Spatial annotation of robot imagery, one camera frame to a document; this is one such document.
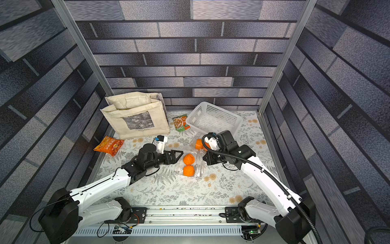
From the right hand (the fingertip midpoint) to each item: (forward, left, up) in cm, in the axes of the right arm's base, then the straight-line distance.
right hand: (203, 157), depth 75 cm
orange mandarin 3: (+15, +3, -13) cm, 20 cm away
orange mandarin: (+3, +8, -9) cm, 13 cm away
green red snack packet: (+35, +17, -15) cm, 42 cm away
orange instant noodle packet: (+14, +60, -12) cm, 63 cm away
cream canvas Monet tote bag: (+23, +39, +7) cm, 46 cm away
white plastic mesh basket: (+44, -4, -18) cm, 48 cm away
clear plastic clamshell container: (+17, +7, -14) cm, 23 cm away
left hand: (+3, +13, -1) cm, 13 cm away
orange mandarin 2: (-3, +8, -12) cm, 15 cm away
